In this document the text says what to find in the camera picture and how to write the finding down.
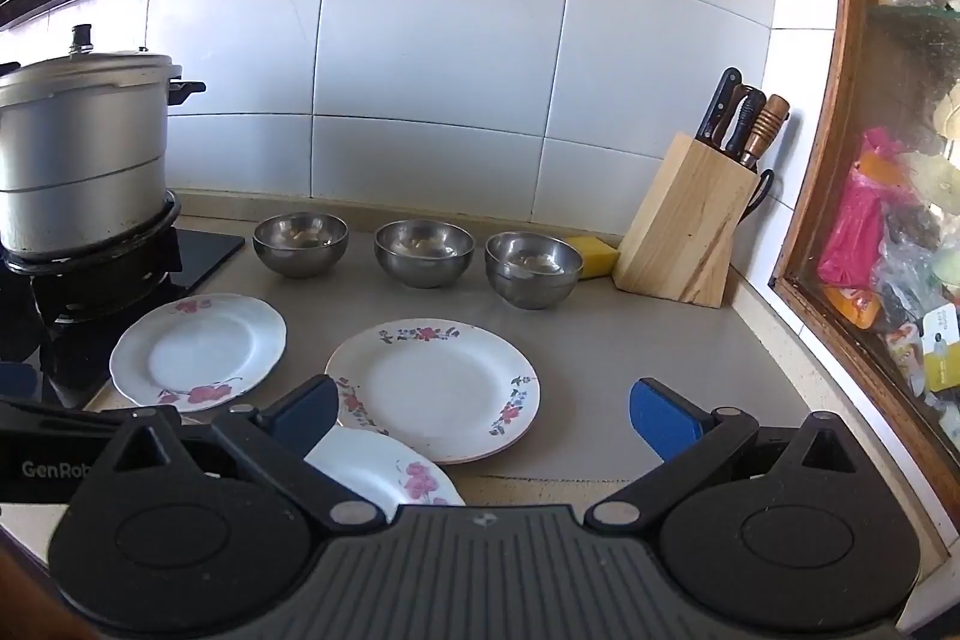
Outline wooden knife block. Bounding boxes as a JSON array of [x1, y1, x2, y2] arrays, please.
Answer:
[[613, 132, 760, 310]]

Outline white plate multicoloured floral rim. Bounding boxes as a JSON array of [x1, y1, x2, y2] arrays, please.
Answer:
[[325, 319, 541, 465]]

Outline black gas stove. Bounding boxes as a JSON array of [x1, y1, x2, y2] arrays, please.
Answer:
[[0, 190, 247, 410]]

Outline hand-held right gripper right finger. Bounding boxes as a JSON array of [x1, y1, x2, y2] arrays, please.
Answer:
[[583, 377, 878, 532]]

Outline black looped handle tool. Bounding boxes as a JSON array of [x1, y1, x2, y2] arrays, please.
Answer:
[[745, 167, 776, 223]]

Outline person's left forearm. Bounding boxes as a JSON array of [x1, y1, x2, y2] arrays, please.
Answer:
[[0, 527, 98, 640]]

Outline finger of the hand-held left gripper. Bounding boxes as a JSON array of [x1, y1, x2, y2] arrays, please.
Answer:
[[0, 397, 185, 440], [0, 362, 40, 398]]

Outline white yellow label packet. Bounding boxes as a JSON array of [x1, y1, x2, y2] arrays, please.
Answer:
[[921, 302, 960, 395]]

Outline aluminium pressure cooker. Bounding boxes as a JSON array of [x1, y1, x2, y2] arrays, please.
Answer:
[[0, 23, 207, 260]]

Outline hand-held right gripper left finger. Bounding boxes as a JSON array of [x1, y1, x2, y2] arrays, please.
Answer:
[[82, 376, 391, 532]]

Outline black riveted handle knife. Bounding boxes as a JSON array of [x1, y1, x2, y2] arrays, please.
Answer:
[[694, 68, 743, 151]]

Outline black ribbed handle knife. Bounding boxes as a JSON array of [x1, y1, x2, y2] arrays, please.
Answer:
[[721, 85, 767, 158]]

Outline pink plastic bag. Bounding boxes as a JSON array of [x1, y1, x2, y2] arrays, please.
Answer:
[[817, 130, 905, 290]]

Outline white plate pink flowers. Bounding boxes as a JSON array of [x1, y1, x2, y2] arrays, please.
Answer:
[[304, 426, 467, 510], [109, 293, 288, 407]]

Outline yellow green sponge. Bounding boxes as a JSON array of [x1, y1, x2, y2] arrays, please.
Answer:
[[564, 235, 622, 280]]

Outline wooden glass cabinet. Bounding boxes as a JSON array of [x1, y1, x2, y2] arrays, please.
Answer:
[[772, 0, 960, 500]]

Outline wooden handle knife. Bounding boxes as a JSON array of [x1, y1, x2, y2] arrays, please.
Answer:
[[741, 94, 791, 169]]

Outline orange packet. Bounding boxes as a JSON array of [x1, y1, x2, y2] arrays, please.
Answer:
[[821, 284, 884, 331]]

